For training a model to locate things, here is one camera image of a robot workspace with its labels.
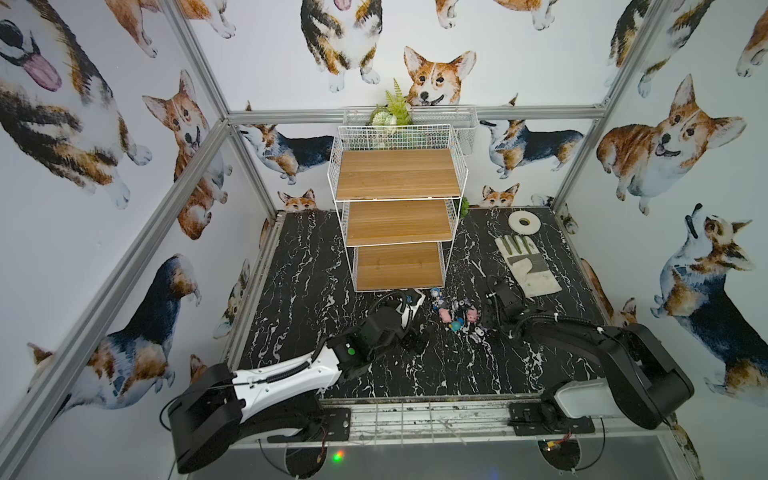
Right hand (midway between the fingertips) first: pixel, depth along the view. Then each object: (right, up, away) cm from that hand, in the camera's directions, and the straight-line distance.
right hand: (488, 311), depth 92 cm
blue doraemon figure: (-15, +5, +3) cm, 16 cm away
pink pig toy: (-14, -1, -1) cm, 14 cm away
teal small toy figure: (-10, -4, -2) cm, 11 cm away
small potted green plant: (-4, +33, +13) cm, 36 cm away
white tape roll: (+21, +28, +25) cm, 44 cm away
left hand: (-20, +3, -14) cm, 25 cm away
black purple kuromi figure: (-4, -5, -6) cm, 9 cm away
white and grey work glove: (+17, +12, +11) cm, 24 cm away
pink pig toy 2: (-5, -1, -1) cm, 6 cm away
